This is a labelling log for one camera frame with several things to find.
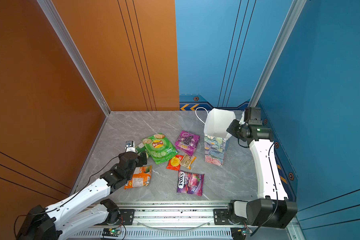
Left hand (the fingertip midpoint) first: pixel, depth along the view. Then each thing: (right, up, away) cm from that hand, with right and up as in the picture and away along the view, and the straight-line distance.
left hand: (138, 151), depth 84 cm
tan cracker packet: (+28, -7, +8) cm, 30 cm away
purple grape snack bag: (+28, +3, +11) cm, 30 cm away
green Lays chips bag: (+10, 0, +12) cm, 16 cm away
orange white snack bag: (+2, -15, -1) cm, 15 cm away
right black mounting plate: (+44, -31, -11) cm, 55 cm away
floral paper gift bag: (+41, +9, -14) cm, 44 cm away
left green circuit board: (-9, -37, -13) cm, 40 cm away
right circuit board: (+52, -37, -13) cm, 65 cm away
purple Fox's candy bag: (+29, -18, -1) cm, 34 cm away
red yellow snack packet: (+20, -9, +7) cm, 23 cm away
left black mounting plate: (-2, -32, -10) cm, 33 cm away
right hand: (+49, +13, -7) cm, 51 cm away
